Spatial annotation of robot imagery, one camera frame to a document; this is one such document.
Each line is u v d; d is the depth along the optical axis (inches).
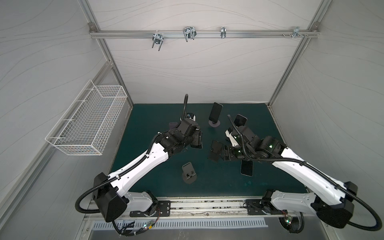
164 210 28.8
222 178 33.2
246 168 33.3
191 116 26.1
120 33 30.8
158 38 31.0
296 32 30.0
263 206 25.7
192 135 22.9
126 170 16.5
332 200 15.5
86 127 26.9
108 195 14.7
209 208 29.4
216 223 27.7
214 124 42.3
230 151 23.8
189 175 31.4
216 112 38.9
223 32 30.8
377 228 14.7
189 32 30.2
